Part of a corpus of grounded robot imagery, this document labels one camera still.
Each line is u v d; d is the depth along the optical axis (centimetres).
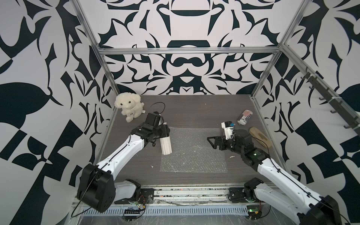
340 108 55
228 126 70
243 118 102
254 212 71
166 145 81
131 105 94
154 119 65
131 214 73
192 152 89
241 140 60
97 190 40
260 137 92
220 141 70
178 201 74
